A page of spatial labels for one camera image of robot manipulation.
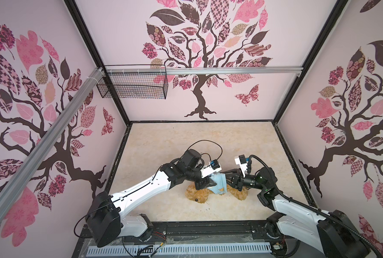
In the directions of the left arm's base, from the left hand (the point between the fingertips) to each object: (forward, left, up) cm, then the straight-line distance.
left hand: (212, 181), depth 74 cm
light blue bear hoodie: (-1, -3, +5) cm, 6 cm away
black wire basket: (+56, +45, +18) cm, 74 cm away
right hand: (+1, -4, +4) cm, 6 cm away
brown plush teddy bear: (-5, +5, -5) cm, 8 cm away
